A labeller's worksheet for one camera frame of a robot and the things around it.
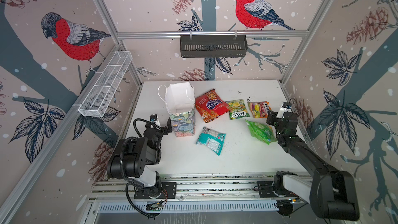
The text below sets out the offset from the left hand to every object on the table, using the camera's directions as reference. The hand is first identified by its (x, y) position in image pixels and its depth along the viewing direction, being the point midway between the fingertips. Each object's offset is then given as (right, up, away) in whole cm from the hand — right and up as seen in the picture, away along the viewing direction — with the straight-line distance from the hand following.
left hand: (164, 115), depth 90 cm
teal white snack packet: (+29, -14, -4) cm, 32 cm away
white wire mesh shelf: (-28, +8, -19) cm, 34 cm away
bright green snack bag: (+55, -8, -12) cm, 57 cm away
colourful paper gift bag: (+9, +9, +5) cm, 14 cm away
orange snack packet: (+61, +2, +11) cm, 62 cm away
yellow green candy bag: (+46, +2, +11) cm, 48 cm away
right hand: (+64, +4, -2) cm, 64 cm away
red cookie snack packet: (+28, +5, +11) cm, 30 cm away
